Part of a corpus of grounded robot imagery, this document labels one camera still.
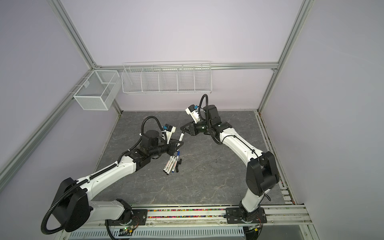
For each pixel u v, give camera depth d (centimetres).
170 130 71
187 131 74
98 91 99
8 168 51
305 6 70
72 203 40
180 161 93
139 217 74
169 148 71
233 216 73
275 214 76
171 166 91
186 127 77
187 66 92
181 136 77
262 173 45
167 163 91
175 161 92
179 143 77
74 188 41
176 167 91
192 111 71
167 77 97
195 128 71
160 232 71
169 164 91
